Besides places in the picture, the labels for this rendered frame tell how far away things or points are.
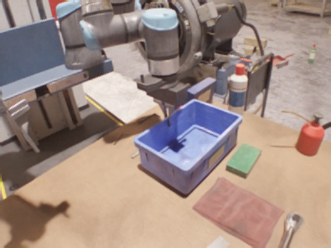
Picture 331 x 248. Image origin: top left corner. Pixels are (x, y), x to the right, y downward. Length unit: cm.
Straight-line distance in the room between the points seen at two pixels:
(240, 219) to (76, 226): 42
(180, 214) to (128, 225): 14
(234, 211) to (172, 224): 16
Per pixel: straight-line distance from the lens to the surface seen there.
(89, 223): 66
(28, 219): 75
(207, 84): 96
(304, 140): 82
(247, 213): 62
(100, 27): 67
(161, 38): 59
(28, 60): 110
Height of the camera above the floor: 99
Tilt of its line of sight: 35 degrees down
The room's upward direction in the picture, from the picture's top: 5 degrees counter-clockwise
